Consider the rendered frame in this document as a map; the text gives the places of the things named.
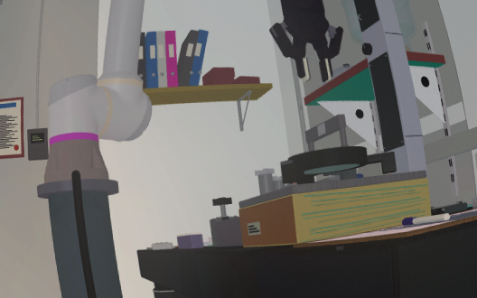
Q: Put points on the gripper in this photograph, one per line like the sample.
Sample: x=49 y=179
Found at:
x=303 y=16

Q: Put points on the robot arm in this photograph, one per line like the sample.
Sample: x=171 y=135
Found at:
x=123 y=108

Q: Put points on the black round knob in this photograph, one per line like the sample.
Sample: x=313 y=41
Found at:
x=367 y=48

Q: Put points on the flat dark red box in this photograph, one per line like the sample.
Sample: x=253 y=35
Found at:
x=246 y=80

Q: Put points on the interferometer body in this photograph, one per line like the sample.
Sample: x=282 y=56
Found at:
x=357 y=212

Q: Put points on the black star knob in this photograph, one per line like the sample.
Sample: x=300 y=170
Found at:
x=222 y=202

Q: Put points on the grey knob block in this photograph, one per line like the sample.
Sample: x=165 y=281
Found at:
x=225 y=231

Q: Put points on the dark flat pad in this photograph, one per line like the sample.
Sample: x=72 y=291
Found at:
x=449 y=208

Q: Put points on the white small flat block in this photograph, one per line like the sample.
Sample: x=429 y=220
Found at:
x=162 y=246

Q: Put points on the red green shelf rack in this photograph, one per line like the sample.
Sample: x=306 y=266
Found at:
x=346 y=89

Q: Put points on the large dark red box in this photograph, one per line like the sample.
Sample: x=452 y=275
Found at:
x=218 y=76

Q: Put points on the blue binder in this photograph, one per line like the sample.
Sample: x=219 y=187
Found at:
x=151 y=63
x=198 y=63

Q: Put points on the black binder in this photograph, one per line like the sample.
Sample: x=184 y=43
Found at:
x=141 y=63
x=185 y=63

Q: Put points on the magenta binder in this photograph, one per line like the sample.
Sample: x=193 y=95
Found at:
x=171 y=61

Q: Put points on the grey binder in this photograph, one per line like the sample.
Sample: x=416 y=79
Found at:
x=161 y=63

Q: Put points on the white blue marker pen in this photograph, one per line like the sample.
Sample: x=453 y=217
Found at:
x=428 y=219

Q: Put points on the black bench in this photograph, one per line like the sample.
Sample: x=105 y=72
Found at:
x=298 y=272

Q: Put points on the purple small box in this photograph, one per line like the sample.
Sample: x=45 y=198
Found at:
x=190 y=241

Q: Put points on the grey rail stand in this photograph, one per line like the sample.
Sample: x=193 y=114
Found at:
x=340 y=128

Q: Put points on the yellow wooden wall shelf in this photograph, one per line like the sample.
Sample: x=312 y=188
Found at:
x=201 y=94

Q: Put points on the grey cylinder post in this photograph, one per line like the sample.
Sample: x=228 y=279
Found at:
x=265 y=182

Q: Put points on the grey wall control box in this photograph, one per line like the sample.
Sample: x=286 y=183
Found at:
x=37 y=144

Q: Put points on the red framed wall poster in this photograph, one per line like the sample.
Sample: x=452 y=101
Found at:
x=10 y=128

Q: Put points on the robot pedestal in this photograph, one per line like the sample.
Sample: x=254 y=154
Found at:
x=61 y=238

